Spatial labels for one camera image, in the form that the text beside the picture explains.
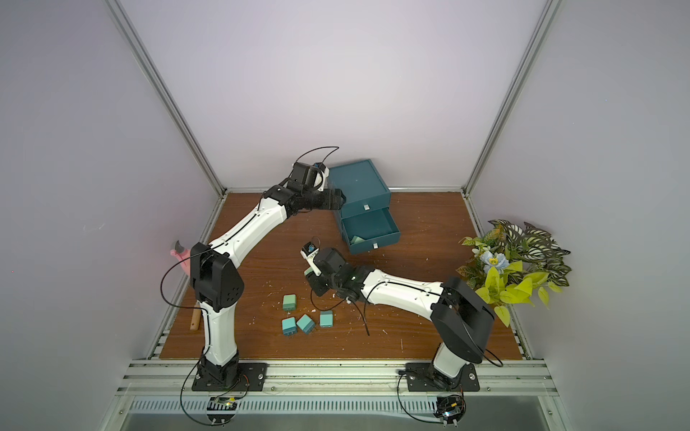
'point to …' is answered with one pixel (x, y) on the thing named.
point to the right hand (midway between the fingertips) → (313, 266)
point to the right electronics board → (450, 409)
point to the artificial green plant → (512, 263)
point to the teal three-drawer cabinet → (366, 219)
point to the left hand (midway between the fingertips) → (339, 196)
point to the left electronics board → (221, 409)
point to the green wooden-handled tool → (196, 319)
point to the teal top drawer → (367, 205)
